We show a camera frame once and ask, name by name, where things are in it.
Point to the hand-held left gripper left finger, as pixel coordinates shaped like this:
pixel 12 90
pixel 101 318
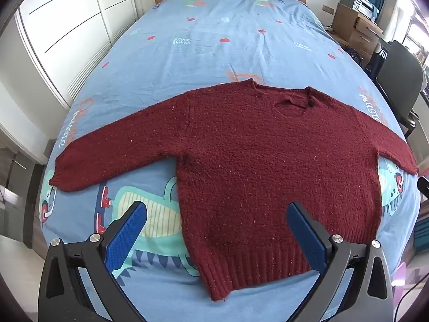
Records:
pixel 127 238

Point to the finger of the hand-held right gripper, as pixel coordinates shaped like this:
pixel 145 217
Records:
pixel 425 187

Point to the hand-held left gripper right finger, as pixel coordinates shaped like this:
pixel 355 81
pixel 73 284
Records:
pixel 308 238

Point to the dark red knit sweater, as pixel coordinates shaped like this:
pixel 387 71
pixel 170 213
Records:
pixel 254 147

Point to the black office chair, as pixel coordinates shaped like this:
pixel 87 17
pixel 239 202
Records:
pixel 400 73

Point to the wooden drawer cabinet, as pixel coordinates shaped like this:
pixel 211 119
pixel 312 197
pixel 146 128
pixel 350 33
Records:
pixel 348 23

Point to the blue printed bed sheet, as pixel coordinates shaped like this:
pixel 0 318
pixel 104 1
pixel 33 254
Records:
pixel 214 40

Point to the white wardrobe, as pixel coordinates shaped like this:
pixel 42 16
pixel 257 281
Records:
pixel 73 23

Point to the wall socket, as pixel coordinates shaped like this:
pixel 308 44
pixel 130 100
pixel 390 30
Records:
pixel 328 8

